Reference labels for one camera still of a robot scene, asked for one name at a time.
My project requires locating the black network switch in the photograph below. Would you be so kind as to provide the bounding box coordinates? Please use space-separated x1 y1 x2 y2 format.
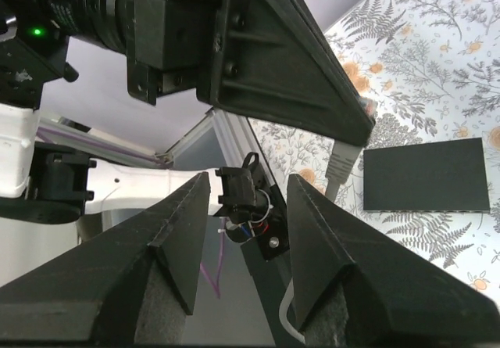
363 138 490 212

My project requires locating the aluminium table frame rail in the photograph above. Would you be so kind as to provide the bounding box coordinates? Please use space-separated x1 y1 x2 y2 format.
38 110 277 186

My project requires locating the grey ethernet cable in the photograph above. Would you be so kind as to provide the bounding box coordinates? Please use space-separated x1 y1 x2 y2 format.
279 97 378 345

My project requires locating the floral patterned table mat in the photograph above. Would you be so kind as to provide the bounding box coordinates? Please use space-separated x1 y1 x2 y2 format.
249 0 500 298

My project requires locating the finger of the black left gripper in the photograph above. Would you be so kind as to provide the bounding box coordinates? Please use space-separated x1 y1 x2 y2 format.
196 0 374 147

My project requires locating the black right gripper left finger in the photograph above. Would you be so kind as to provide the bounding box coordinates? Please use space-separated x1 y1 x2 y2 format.
1 173 210 347

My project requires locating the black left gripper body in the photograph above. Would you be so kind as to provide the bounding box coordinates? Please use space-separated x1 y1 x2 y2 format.
124 0 222 106

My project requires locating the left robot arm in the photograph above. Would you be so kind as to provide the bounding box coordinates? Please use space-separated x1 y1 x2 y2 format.
1 0 374 224

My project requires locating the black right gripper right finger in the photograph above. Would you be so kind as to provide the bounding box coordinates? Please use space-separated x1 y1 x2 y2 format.
287 174 499 347

